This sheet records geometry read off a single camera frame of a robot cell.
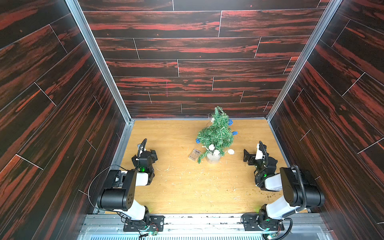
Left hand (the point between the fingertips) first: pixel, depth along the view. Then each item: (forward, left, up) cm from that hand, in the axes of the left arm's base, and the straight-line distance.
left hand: (145, 152), depth 94 cm
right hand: (+2, -70, +2) cm, 71 cm away
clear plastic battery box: (+2, -32, -5) cm, 32 cm away
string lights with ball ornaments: (-6, -41, +16) cm, 44 cm away
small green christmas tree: (-5, -43, +22) cm, 48 cm away
